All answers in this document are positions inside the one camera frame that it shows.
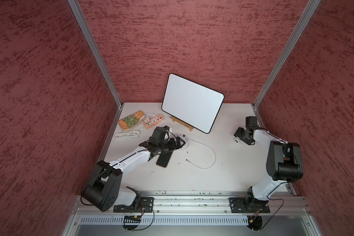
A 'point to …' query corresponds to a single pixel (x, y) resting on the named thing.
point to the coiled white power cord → (133, 134)
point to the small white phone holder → (237, 140)
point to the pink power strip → (154, 121)
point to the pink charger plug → (146, 120)
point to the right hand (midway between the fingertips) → (239, 137)
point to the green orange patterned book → (133, 122)
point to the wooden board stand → (174, 119)
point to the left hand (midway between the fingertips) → (179, 147)
